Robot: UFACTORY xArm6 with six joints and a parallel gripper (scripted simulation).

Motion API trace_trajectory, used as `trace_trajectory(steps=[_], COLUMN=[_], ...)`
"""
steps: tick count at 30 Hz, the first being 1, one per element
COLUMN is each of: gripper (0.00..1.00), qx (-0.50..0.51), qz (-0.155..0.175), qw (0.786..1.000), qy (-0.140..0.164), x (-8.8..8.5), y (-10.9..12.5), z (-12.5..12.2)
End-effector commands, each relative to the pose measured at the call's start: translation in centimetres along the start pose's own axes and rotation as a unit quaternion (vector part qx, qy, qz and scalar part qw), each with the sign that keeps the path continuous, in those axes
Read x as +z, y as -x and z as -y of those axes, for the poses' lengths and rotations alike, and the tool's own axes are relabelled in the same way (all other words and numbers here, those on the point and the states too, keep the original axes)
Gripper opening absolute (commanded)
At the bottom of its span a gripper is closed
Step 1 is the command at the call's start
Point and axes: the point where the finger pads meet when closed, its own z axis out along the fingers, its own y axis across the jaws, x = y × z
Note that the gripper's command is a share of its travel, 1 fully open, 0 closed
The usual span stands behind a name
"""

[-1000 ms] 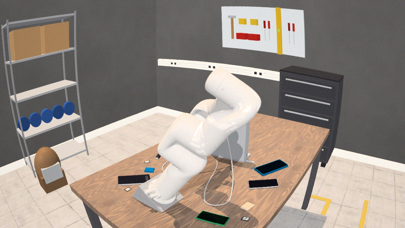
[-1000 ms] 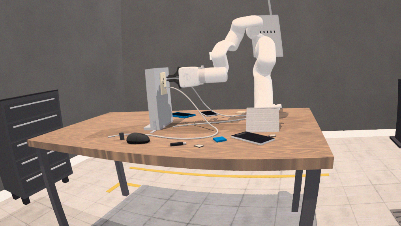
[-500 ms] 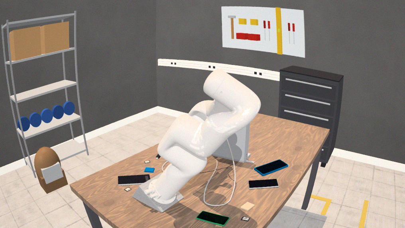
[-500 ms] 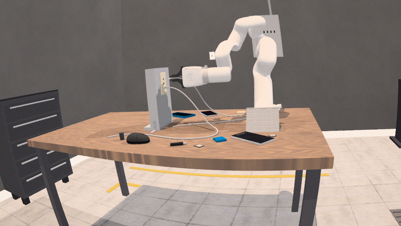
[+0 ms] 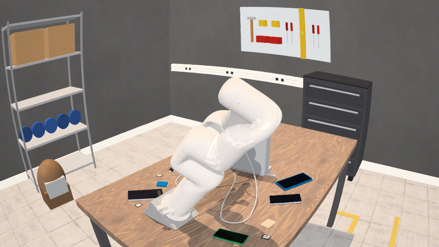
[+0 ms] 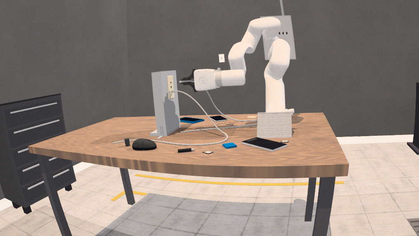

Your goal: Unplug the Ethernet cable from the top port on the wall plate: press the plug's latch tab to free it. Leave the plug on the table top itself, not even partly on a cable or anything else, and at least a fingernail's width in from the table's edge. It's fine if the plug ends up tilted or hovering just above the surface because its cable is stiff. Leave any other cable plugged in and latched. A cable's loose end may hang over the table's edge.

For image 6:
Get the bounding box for flat blue square block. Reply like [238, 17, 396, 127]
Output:
[223, 142, 237, 149]

